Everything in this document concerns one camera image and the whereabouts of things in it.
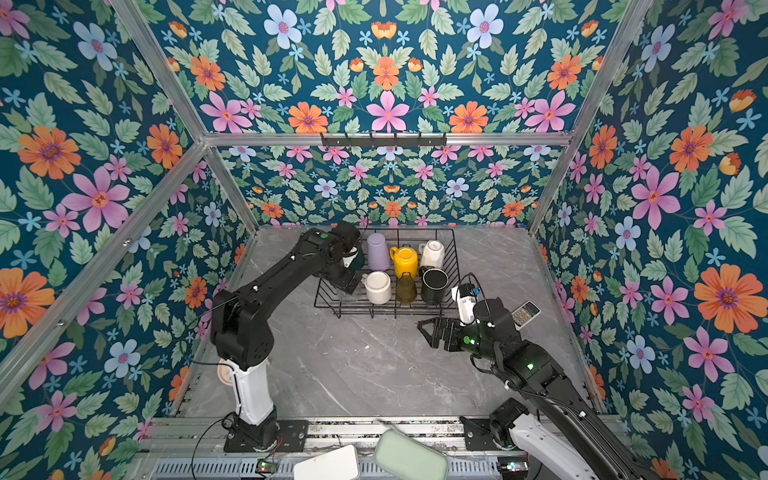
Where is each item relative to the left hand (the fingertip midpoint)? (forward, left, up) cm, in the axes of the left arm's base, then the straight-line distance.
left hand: (344, 275), depth 87 cm
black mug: (-2, -27, -4) cm, 27 cm away
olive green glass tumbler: (0, -18, -9) cm, 20 cm away
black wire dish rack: (0, +6, -12) cm, 13 cm away
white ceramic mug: (+9, -28, -4) cm, 29 cm away
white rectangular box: (-45, 0, -10) cm, 46 cm away
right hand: (-21, -23, +8) cm, 32 cm away
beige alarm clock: (-22, +34, -13) cm, 42 cm away
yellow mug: (+7, -19, -4) cm, 20 cm away
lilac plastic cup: (+10, -10, -5) cm, 15 cm away
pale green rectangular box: (-45, -16, -12) cm, 49 cm away
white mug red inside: (-2, -10, -5) cm, 11 cm away
